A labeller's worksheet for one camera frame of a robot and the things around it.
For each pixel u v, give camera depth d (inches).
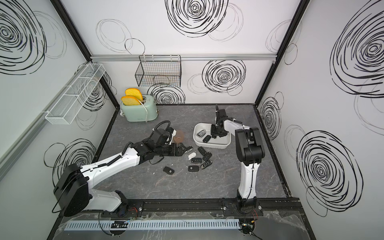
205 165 34.2
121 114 42.8
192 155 35.9
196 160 35.0
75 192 15.7
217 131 35.1
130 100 37.9
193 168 34.1
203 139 39.0
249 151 21.6
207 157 35.8
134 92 39.0
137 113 39.2
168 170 33.5
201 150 36.9
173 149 27.7
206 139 38.9
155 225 30.3
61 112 27.8
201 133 40.2
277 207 29.8
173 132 30.1
